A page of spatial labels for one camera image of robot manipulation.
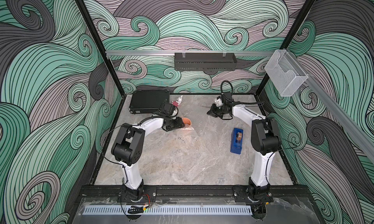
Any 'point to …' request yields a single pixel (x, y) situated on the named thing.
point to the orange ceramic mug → (187, 122)
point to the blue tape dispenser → (236, 145)
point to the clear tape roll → (239, 136)
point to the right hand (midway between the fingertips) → (205, 113)
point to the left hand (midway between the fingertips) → (181, 124)
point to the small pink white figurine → (178, 102)
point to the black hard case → (147, 101)
